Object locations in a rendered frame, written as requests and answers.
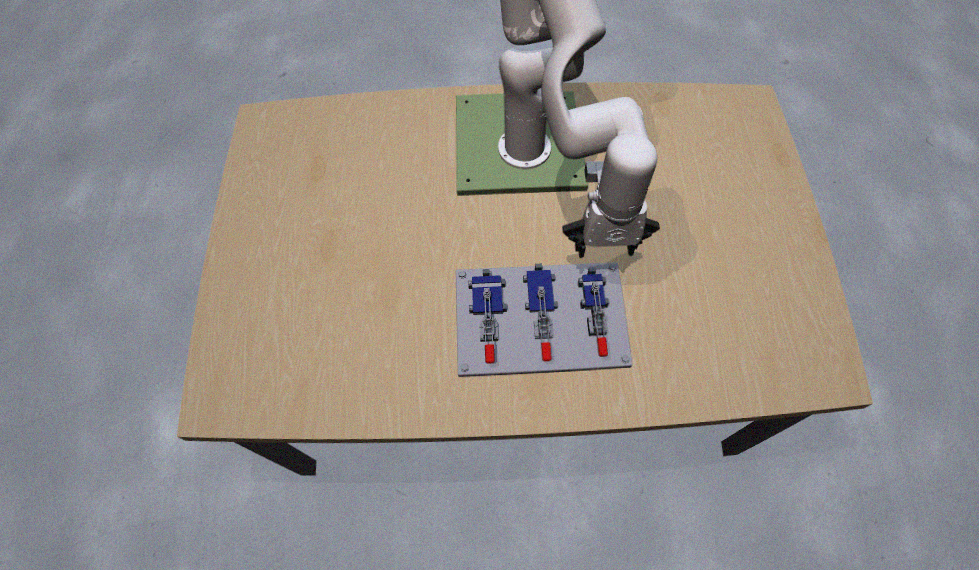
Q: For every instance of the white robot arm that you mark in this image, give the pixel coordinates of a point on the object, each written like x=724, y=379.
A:
x=574, y=26

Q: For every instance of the toggle clamp with red handle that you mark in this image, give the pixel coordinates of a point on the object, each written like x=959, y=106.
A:
x=592, y=323
x=538, y=325
x=490, y=329

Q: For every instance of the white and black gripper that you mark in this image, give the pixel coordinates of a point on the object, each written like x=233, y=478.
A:
x=600, y=230

